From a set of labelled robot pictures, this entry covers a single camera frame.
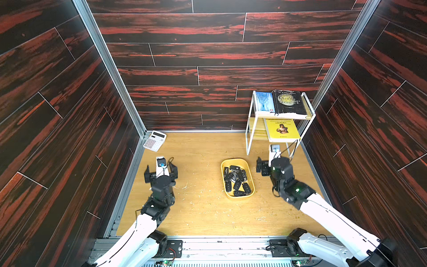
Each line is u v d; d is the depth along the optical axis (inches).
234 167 39.1
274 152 24.3
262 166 26.7
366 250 15.4
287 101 34.2
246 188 35.8
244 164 37.9
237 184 36.6
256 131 38.5
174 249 28.8
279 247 28.6
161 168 24.5
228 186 35.9
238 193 35.4
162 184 22.3
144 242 23.8
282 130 37.7
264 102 34.7
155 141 45.0
